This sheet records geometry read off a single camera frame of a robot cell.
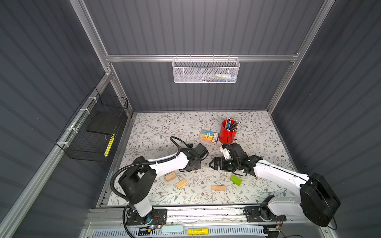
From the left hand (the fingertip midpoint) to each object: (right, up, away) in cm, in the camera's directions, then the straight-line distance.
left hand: (196, 165), depth 88 cm
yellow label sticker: (+1, -25, -20) cm, 32 cm away
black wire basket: (-52, +19, -16) cm, 58 cm away
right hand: (+11, +1, -4) cm, 12 cm away
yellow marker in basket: (-41, +15, -19) cm, 48 cm away
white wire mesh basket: (+6, +71, +36) cm, 79 cm away
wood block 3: (+12, -11, -6) cm, 17 cm away
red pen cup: (+20, +20, +3) cm, 29 cm away
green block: (+23, -7, -4) cm, 24 cm away
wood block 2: (-8, -9, -4) cm, 13 cm away
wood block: (-15, -6, -3) cm, 16 cm away
